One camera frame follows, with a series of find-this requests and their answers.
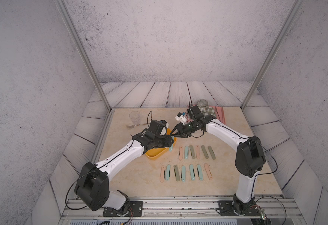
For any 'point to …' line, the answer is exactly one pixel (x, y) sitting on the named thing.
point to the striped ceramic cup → (203, 105)
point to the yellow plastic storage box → (155, 153)
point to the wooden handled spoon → (132, 126)
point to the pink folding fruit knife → (181, 153)
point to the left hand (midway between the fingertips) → (175, 142)
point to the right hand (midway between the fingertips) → (172, 135)
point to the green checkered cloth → (211, 111)
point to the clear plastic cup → (135, 116)
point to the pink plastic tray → (219, 114)
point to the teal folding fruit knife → (168, 172)
